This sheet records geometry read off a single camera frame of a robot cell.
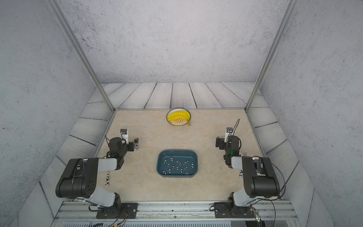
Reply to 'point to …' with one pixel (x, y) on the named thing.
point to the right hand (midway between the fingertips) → (227, 136)
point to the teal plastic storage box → (177, 163)
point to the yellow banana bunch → (182, 114)
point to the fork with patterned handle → (240, 174)
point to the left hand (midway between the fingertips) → (132, 137)
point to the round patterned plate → (178, 122)
